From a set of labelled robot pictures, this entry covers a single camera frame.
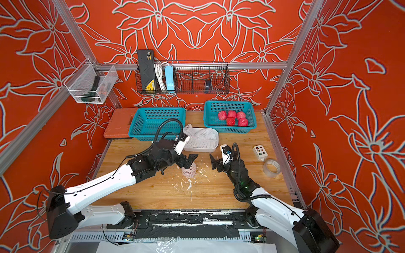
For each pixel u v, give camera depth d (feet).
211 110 3.87
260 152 3.08
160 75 2.87
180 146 2.01
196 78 3.19
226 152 2.19
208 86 2.93
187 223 2.39
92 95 2.64
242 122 3.42
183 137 2.00
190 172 2.67
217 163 2.32
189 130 3.22
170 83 2.99
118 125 3.50
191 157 2.08
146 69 2.88
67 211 1.30
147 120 3.74
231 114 3.62
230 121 3.50
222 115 3.61
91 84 2.94
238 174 1.89
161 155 1.76
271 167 2.94
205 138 3.24
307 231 1.32
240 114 3.60
